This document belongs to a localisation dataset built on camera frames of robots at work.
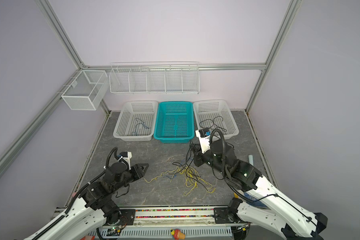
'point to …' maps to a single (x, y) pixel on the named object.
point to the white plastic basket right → (215, 114)
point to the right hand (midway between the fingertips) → (191, 146)
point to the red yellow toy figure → (177, 234)
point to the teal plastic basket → (174, 122)
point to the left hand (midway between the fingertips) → (147, 168)
